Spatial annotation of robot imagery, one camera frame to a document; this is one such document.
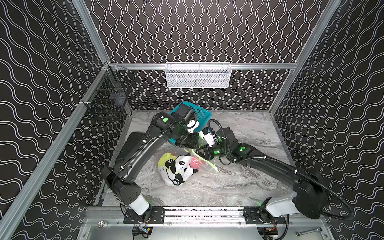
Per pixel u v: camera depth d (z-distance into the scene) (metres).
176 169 0.75
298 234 0.70
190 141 0.60
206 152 0.66
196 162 0.68
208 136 0.69
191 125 0.59
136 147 0.44
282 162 0.49
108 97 0.92
